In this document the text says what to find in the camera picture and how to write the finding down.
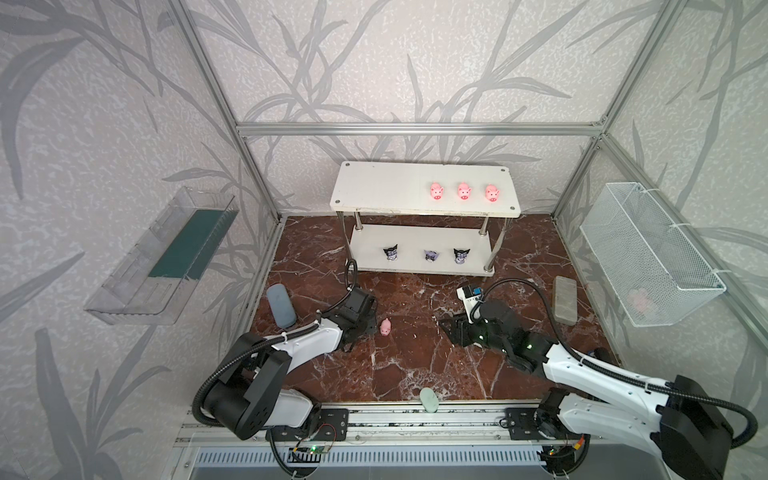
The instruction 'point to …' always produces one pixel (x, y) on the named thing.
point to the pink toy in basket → (639, 299)
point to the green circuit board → (317, 449)
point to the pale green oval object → (429, 400)
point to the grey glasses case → (565, 300)
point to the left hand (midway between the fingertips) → (374, 311)
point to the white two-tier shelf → (432, 218)
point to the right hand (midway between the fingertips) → (445, 311)
